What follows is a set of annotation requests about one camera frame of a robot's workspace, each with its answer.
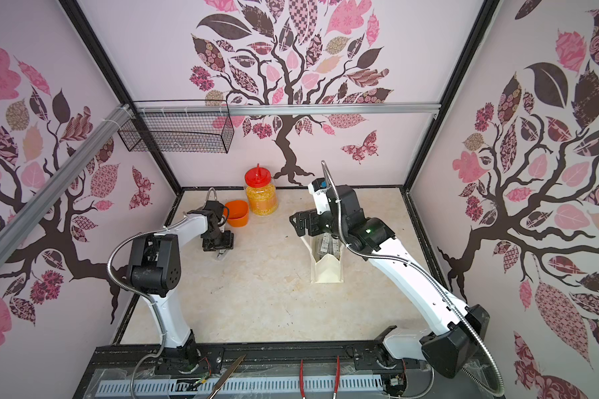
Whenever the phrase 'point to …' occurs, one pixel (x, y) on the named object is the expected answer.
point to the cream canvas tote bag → (328, 269)
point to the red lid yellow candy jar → (261, 192)
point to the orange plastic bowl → (238, 213)
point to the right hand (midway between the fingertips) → (302, 213)
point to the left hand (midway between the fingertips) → (223, 250)
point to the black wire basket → (180, 126)
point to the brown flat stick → (225, 377)
